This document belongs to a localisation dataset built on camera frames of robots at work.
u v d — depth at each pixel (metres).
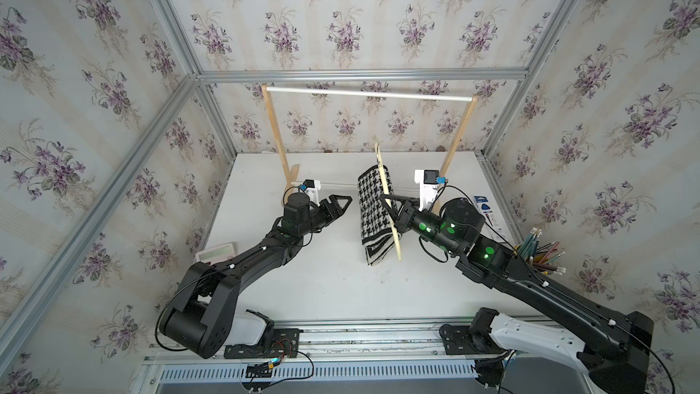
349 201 0.79
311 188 0.78
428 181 0.56
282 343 0.72
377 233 0.71
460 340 0.72
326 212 0.74
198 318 0.41
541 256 0.78
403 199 0.59
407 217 0.55
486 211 0.99
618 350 0.39
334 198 0.75
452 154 0.88
